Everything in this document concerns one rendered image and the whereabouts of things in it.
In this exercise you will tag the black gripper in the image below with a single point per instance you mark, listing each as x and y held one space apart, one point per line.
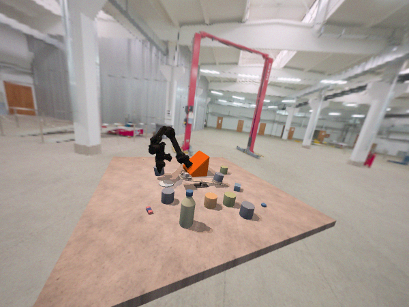
159 161

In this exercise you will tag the olive-yellow cylinder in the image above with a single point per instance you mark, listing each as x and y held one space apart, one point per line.
223 170
229 199

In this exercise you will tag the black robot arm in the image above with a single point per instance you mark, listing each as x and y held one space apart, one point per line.
157 147

